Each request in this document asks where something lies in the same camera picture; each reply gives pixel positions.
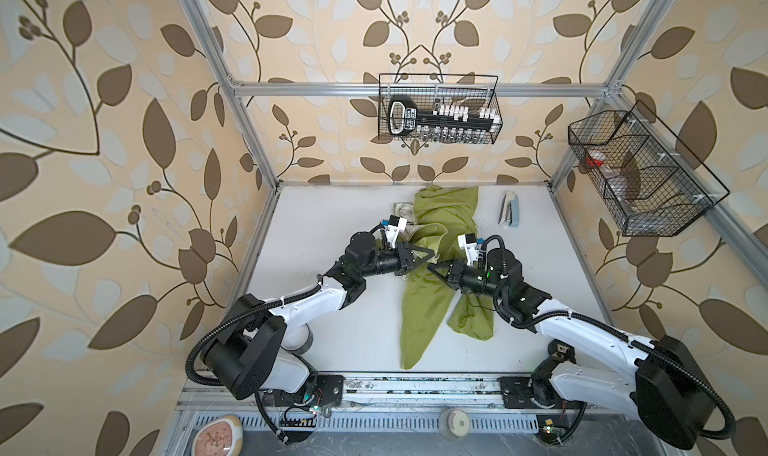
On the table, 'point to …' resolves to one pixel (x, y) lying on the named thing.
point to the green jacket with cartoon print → (435, 221)
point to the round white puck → (454, 423)
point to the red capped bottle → (595, 158)
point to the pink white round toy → (219, 437)
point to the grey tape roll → (298, 339)
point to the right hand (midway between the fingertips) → (428, 270)
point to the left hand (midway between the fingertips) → (437, 255)
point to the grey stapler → (509, 213)
